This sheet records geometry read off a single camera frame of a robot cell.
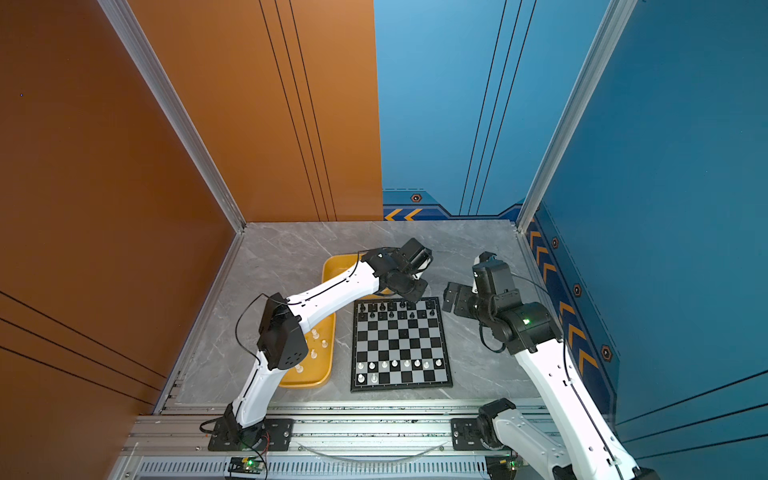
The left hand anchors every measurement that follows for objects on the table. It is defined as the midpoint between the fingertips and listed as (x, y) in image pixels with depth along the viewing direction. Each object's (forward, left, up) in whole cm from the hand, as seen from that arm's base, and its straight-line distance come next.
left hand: (421, 288), depth 86 cm
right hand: (-9, -8, +11) cm, 16 cm away
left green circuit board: (-41, +42, -15) cm, 61 cm away
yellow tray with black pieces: (+15, +28, -9) cm, 34 cm away
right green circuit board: (-41, -19, -15) cm, 47 cm away
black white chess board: (-12, +6, -12) cm, 18 cm away
